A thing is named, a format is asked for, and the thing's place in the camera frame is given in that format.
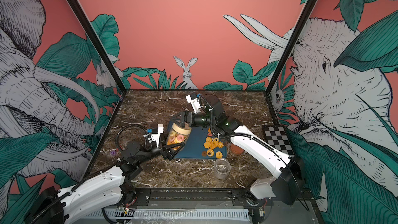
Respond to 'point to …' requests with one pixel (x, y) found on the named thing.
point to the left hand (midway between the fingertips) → (181, 138)
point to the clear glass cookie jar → (222, 168)
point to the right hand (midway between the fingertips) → (175, 118)
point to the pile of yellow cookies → (212, 143)
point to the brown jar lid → (236, 149)
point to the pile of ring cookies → (175, 138)
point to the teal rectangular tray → (201, 144)
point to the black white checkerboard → (276, 138)
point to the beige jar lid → (186, 130)
